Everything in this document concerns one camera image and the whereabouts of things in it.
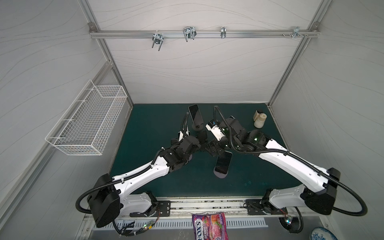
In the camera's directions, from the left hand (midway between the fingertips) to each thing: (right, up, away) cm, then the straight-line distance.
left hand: (189, 136), depth 81 cm
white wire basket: (-48, +7, -12) cm, 50 cm away
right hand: (+11, 0, -9) cm, 15 cm away
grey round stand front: (+17, -21, +1) cm, 28 cm away
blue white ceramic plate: (+59, -41, -15) cm, 74 cm away
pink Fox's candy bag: (+10, -40, -14) cm, 43 cm away
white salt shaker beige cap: (+48, +8, +21) cm, 53 cm away
